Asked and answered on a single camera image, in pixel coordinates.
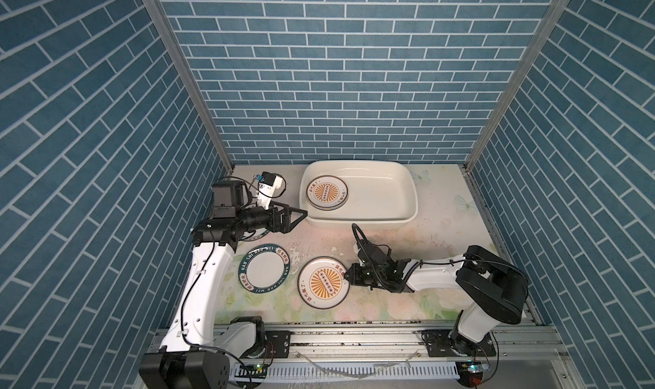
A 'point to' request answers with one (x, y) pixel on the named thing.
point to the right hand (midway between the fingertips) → (341, 274)
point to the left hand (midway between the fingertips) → (296, 210)
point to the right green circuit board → (469, 373)
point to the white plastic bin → (382, 194)
